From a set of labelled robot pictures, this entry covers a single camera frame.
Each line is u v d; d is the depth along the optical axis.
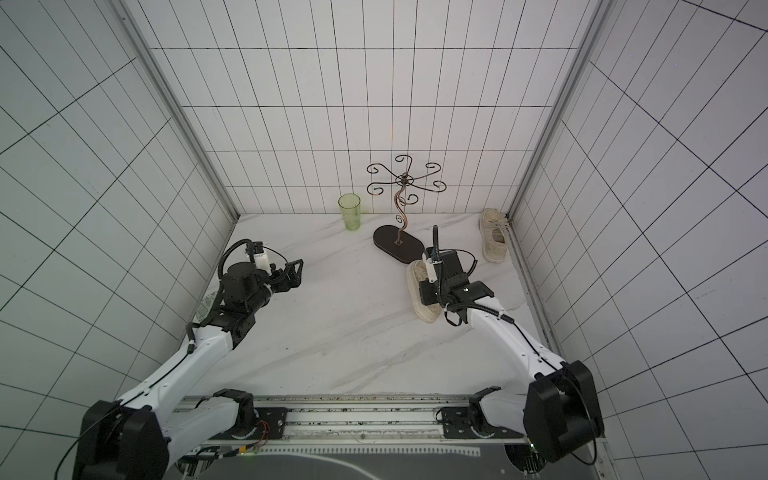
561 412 0.40
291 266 0.74
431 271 0.75
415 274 0.90
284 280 0.69
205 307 0.90
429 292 0.75
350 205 1.07
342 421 0.75
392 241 1.10
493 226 1.06
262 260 0.72
